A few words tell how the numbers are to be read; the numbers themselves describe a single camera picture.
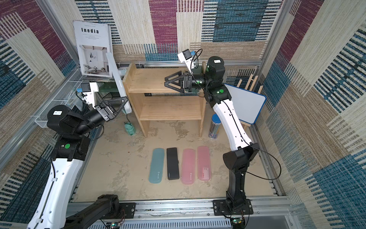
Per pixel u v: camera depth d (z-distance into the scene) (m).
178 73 0.60
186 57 0.51
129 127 0.99
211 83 0.52
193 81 0.54
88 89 0.48
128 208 0.75
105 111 0.47
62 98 0.76
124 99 0.50
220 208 0.73
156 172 0.86
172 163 0.87
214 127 0.90
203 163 0.90
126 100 0.50
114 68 0.48
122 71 0.86
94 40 0.76
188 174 0.83
